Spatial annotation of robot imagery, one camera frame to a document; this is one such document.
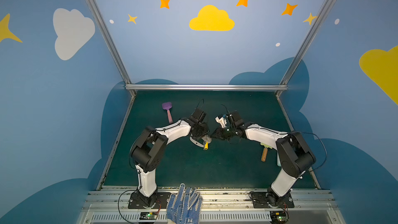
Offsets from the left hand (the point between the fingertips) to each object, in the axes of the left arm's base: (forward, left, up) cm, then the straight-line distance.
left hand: (211, 133), depth 92 cm
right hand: (-3, 0, +2) cm, 4 cm away
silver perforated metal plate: (-2, +3, -3) cm, 5 cm away
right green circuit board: (-41, -31, -7) cm, 51 cm away
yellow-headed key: (-6, +3, -4) cm, 8 cm away
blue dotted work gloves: (-38, +13, -3) cm, 40 cm away
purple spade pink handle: (+25, +31, -4) cm, 40 cm away
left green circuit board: (-41, +31, -7) cm, 51 cm away
